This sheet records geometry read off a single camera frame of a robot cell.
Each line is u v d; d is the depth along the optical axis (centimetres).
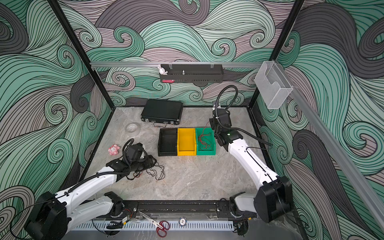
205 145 96
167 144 98
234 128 59
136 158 67
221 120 57
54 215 39
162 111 111
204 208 75
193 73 95
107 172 54
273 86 79
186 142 101
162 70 85
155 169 87
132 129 106
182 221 70
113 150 92
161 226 68
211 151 94
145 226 70
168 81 90
